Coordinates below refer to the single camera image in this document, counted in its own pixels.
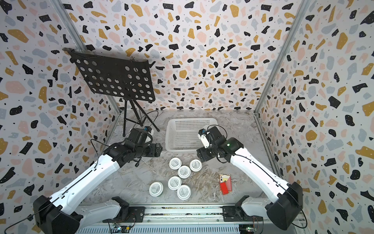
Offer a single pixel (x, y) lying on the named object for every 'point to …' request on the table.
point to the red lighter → (224, 189)
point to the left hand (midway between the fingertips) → (157, 147)
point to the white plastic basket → (181, 134)
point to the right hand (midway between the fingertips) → (202, 152)
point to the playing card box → (227, 179)
